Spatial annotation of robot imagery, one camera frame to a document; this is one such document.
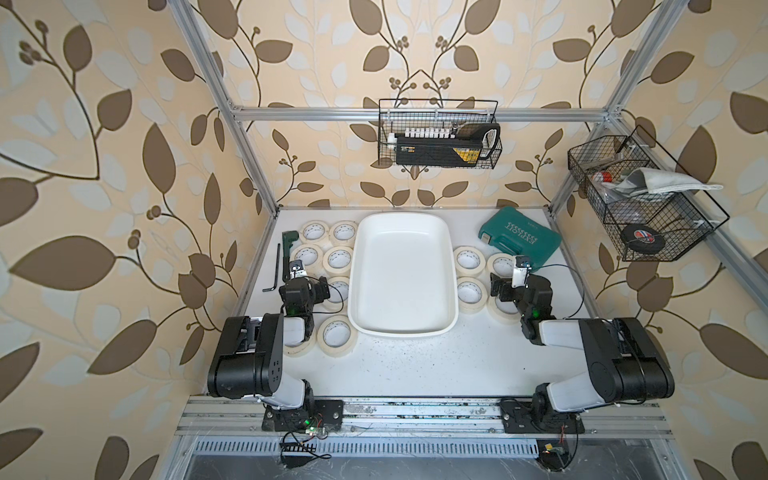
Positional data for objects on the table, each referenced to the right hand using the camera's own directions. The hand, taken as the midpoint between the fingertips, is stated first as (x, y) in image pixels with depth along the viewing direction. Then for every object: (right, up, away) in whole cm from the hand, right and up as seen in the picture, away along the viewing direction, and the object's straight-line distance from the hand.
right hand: (509, 273), depth 94 cm
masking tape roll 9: (+1, +2, +10) cm, 10 cm away
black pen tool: (-77, 0, +8) cm, 78 cm away
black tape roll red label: (+24, +11, -22) cm, 35 cm away
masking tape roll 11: (-3, -11, -5) cm, 13 cm away
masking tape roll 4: (-56, +3, +11) cm, 58 cm away
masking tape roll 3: (-67, +5, +12) cm, 68 cm away
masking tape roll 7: (-53, -18, -7) cm, 57 cm away
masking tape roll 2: (-56, +13, +19) cm, 61 cm away
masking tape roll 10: (-11, -7, +2) cm, 13 cm away
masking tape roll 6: (-63, -20, -11) cm, 67 cm away
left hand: (-64, -1, 0) cm, 64 cm away
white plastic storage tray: (-34, -2, +5) cm, 34 cm away
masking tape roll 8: (-10, +3, +11) cm, 15 cm away
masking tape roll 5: (-54, -6, +1) cm, 55 cm away
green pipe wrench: (-77, +12, +17) cm, 80 cm away
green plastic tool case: (+8, +13, +12) cm, 19 cm away
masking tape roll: (-67, +14, +19) cm, 71 cm away
